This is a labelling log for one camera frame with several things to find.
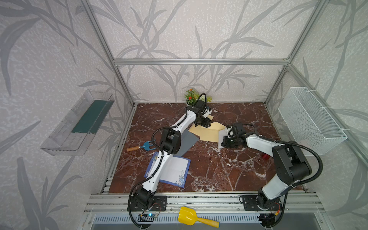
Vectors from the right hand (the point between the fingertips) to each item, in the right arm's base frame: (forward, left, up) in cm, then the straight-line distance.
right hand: (221, 142), depth 94 cm
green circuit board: (-40, +43, -4) cm, 59 cm away
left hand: (+16, +8, 0) cm, 18 cm away
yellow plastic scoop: (-40, +22, -1) cm, 45 cm away
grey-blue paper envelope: (+4, +22, -4) cm, 23 cm away
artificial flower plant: (+31, +19, +13) cm, 39 cm away
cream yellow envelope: (+8, +7, -3) cm, 11 cm away
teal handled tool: (-2, +50, -1) cm, 50 cm away
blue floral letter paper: (-18, +29, -2) cm, 34 cm away
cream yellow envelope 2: (+24, +5, -2) cm, 25 cm away
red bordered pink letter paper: (+8, -2, -3) cm, 9 cm away
